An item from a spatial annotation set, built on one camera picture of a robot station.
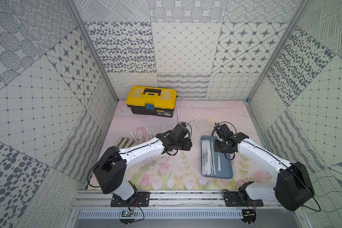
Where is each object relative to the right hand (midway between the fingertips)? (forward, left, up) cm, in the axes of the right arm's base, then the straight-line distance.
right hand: (219, 149), depth 85 cm
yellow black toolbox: (+30, +43, +13) cm, 54 cm away
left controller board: (-32, +52, -8) cm, 61 cm away
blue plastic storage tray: (-7, +3, -7) cm, 10 cm away
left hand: (+2, +18, +7) cm, 19 cm away
